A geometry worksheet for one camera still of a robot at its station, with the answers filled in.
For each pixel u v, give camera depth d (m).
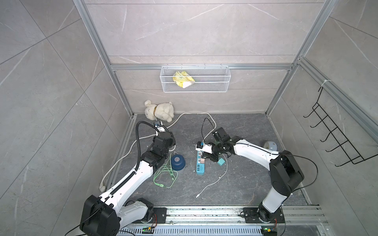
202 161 0.86
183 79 0.85
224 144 0.67
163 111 1.10
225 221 0.73
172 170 0.80
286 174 0.46
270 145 0.91
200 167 0.88
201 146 0.74
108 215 0.38
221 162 0.90
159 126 0.67
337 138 0.66
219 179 0.86
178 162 0.82
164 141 0.57
